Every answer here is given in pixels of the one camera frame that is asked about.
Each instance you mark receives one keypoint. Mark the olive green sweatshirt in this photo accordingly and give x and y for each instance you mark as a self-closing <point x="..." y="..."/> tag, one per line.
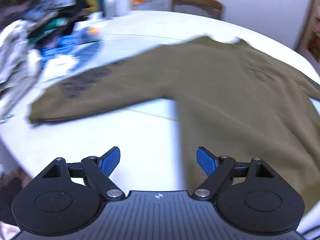
<point x="231" y="98"/>

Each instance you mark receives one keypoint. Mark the brown wooden chair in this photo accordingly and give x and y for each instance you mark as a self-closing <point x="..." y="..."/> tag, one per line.
<point x="207" y="8"/>

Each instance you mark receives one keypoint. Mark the pile of mixed clothes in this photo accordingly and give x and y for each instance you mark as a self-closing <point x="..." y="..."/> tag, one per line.
<point x="27" y="26"/>

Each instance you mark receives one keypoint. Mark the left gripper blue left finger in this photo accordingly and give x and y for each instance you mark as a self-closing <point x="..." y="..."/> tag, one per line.
<point x="109" y="161"/>

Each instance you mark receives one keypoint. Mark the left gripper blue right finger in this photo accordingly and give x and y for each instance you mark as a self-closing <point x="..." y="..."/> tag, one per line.
<point x="207" y="161"/>

